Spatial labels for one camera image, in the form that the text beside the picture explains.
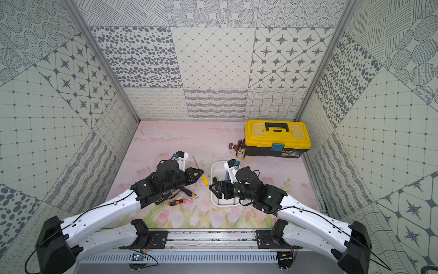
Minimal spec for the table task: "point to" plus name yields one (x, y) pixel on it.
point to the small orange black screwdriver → (177, 202)
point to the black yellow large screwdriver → (215, 179)
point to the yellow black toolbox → (276, 138)
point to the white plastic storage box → (219, 172)
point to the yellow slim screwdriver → (204, 177)
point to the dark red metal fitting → (236, 148)
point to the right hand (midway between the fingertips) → (216, 188)
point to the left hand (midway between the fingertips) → (204, 168)
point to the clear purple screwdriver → (227, 177)
